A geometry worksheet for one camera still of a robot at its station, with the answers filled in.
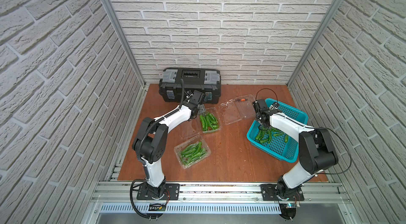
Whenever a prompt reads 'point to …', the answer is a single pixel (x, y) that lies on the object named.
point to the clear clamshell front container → (179, 148)
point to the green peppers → (265, 134)
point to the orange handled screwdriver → (242, 100)
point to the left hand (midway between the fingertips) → (201, 106)
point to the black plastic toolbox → (207, 81)
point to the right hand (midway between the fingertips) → (264, 118)
